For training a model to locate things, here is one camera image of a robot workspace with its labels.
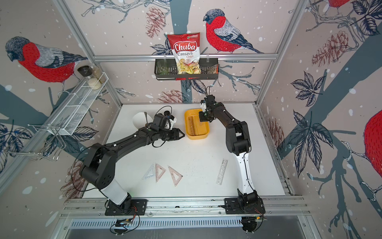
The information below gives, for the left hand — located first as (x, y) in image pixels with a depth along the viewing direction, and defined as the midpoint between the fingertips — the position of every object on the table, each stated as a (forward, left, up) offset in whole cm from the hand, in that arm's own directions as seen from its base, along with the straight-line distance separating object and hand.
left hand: (184, 132), depth 87 cm
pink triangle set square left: (-22, +16, -13) cm, 30 cm away
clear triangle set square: (-20, +20, -14) cm, 31 cm away
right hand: (+18, -10, -8) cm, 22 cm away
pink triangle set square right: (-19, +7, -13) cm, 24 cm away
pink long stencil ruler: (+15, -4, -13) cm, 20 cm away
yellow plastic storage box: (+13, -12, -14) cm, 23 cm away
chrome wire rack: (-16, +62, +10) cm, 65 cm away
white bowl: (+9, +29, +1) cm, 31 cm away
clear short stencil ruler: (-18, -22, -13) cm, 32 cm away
